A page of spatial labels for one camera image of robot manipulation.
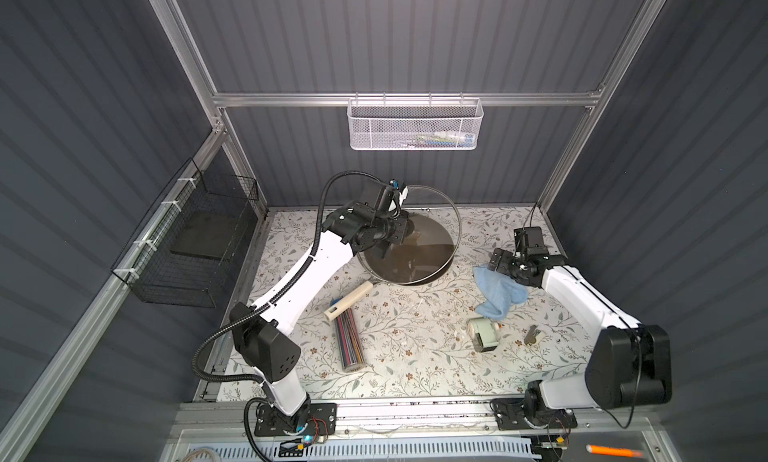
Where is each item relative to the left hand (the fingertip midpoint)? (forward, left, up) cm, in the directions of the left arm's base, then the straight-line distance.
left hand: (407, 226), depth 75 cm
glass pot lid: (+11, -8, -2) cm, 14 cm away
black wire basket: (-5, +55, -1) cm, 55 cm away
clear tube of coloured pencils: (-20, +16, -25) cm, 36 cm away
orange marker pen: (-45, -45, -29) cm, 70 cm away
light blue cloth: (-5, -30, -25) cm, 39 cm away
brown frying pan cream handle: (+11, -8, -29) cm, 32 cm away
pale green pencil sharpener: (-18, -22, -26) cm, 38 cm away
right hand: (0, -32, -17) cm, 36 cm away
